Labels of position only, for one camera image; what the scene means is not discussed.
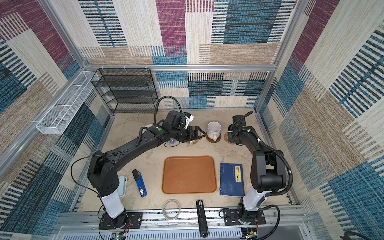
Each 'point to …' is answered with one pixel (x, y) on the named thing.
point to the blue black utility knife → (140, 183)
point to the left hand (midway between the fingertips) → (202, 134)
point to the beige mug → (192, 142)
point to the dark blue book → (232, 179)
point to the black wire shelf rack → (127, 90)
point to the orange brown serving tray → (189, 175)
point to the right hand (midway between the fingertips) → (235, 139)
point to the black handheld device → (203, 227)
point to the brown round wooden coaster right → (212, 140)
